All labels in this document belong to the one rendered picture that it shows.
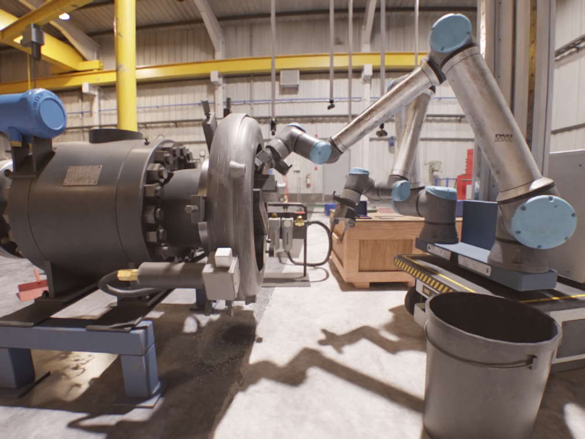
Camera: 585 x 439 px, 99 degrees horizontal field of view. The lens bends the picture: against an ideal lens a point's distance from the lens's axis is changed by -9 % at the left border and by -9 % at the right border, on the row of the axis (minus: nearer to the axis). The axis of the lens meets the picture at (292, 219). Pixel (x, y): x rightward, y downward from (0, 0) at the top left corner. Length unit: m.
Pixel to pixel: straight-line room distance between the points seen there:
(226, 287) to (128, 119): 4.21
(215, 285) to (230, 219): 0.19
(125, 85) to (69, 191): 3.88
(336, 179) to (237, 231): 11.01
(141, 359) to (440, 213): 1.38
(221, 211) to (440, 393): 0.77
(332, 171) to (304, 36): 5.69
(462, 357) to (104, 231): 1.11
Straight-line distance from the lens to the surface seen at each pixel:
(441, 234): 1.50
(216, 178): 0.84
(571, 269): 1.47
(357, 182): 1.30
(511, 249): 1.16
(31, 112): 1.25
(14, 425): 1.26
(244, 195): 0.84
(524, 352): 0.79
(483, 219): 1.47
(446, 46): 1.03
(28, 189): 1.28
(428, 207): 1.52
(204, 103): 0.94
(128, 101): 4.90
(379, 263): 1.98
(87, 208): 1.12
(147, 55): 15.30
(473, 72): 1.01
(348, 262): 1.91
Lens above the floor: 0.70
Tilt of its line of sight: 7 degrees down
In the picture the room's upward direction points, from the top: straight up
